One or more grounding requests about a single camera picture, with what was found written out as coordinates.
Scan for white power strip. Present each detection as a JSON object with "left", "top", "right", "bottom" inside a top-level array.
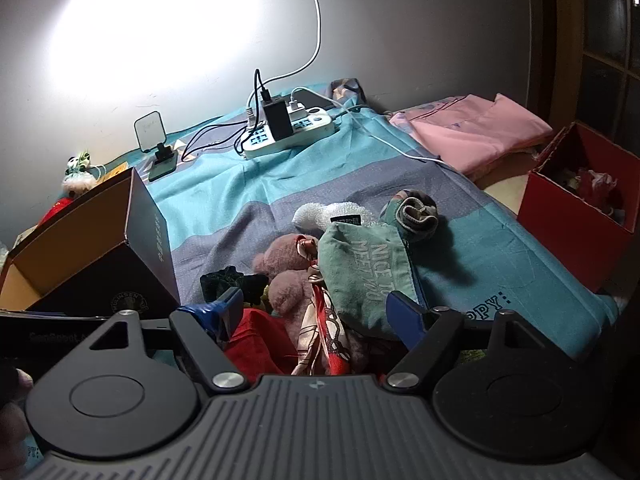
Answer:
[{"left": 243, "top": 110, "right": 341, "bottom": 161}]

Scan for red cloth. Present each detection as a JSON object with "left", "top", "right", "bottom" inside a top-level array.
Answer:
[{"left": 222, "top": 307, "right": 301, "bottom": 377}]

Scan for thin white cable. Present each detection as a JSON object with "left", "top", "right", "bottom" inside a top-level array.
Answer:
[{"left": 344, "top": 105, "right": 447, "bottom": 164}]

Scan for patterned socks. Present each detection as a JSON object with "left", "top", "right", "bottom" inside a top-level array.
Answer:
[{"left": 379, "top": 188, "right": 441, "bottom": 244}]

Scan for dark cardboard box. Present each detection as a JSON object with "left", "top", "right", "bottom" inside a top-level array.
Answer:
[{"left": 0, "top": 166, "right": 182, "bottom": 319}]

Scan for pink folded sheet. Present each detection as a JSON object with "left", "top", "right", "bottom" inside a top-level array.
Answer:
[{"left": 389, "top": 92, "right": 554, "bottom": 177}]

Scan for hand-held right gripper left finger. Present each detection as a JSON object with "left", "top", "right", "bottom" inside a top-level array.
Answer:
[{"left": 89, "top": 287, "right": 251, "bottom": 394}]

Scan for red box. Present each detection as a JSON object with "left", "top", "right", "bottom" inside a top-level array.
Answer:
[{"left": 517, "top": 121, "right": 640, "bottom": 294}]

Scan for dark green cloth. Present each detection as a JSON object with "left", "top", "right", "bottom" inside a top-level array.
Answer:
[{"left": 200, "top": 265, "right": 271, "bottom": 307}]

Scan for black cable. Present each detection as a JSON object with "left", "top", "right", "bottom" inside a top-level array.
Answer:
[{"left": 181, "top": 122, "right": 251, "bottom": 162}]

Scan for green fabric pouch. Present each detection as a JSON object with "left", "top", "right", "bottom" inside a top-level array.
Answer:
[{"left": 317, "top": 220, "right": 429, "bottom": 337}]

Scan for long white cable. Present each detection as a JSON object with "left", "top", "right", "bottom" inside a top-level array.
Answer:
[{"left": 245, "top": 0, "right": 322, "bottom": 112}]

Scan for patterned silk scarf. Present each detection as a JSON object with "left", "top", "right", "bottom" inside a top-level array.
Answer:
[{"left": 290, "top": 234, "right": 359, "bottom": 376}]

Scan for person's left hand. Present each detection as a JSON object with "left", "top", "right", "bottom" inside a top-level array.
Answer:
[{"left": 0, "top": 366, "right": 34, "bottom": 466}]

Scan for black charger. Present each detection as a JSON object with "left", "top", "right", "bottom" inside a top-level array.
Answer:
[{"left": 260, "top": 91, "right": 296, "bottom": 140}]

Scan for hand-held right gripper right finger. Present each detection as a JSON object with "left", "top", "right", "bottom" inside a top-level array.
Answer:
[{"left": 385, "top": 290, "right": 548, "bottom": 392}]

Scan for panda plush toy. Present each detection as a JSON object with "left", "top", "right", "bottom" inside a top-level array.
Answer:
[{"left": 61, "top": 150, "right": 106, "bottom": 197}]

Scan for pink patterned cloth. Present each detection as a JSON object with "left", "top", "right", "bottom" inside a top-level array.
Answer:
[{"left": 560, "top": 162, "right": 632, "bottom": 222}]

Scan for striped blue bedsheet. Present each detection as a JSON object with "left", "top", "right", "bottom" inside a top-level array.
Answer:
[{"left": 95, "top": 80, "right": 623, "bottom": 362}]

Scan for black phone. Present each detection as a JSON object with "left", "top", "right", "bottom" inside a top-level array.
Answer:
[{"left": 295, "top": 89, "right": 334, "bottom": 111}]

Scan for wooden glazed door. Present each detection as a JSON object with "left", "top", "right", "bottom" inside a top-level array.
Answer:
[{"left": 542, "top": 0, "right": 640, "bottom": 157}]

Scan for pink teddy bear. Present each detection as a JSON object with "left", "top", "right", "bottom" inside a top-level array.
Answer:
[{"left": 251, "top": 232, "right": 386, "bottom": 376}]

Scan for dark patterned cloth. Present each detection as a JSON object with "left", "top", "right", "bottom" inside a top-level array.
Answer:
[{"left": 331, "top": 77, "right": 369, "bottom": 107}]

